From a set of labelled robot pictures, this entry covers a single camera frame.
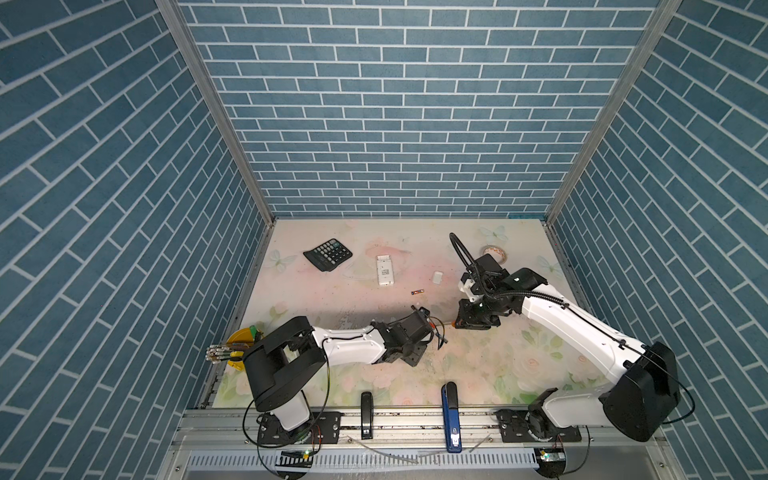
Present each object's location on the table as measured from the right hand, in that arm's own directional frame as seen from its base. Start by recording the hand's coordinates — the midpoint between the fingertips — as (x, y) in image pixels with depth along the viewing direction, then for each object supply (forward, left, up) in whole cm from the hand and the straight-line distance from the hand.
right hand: (454, 321), depth 78 cm
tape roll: (+36, -19, -13) cm, 43 cm away
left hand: (-3, +10, -14) cm, 17 cm away
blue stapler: (-19, 0, -10) cm, 21 cm away
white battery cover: (+23, +3, -13) cm, 26 cm away
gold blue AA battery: (+16, +10, -13) cm, 23 cm away
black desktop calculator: (+27, +43, -10) cm, 52 cm away
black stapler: (-22, +21, -10) cm, 32 cm away
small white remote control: (+23, +22, -11) cm, 33 cm away
